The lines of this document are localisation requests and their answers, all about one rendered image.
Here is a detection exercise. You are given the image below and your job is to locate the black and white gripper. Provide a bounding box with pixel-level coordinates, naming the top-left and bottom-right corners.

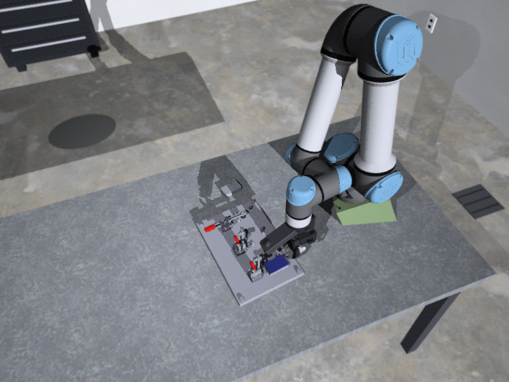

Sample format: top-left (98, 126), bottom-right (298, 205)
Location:
top-left (283, 213), bottom-right (317, 261)

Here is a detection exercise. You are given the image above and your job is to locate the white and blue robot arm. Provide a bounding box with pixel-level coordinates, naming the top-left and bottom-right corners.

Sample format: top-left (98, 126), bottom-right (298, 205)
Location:
top-left (260, 4), bottom-right (423, 255)

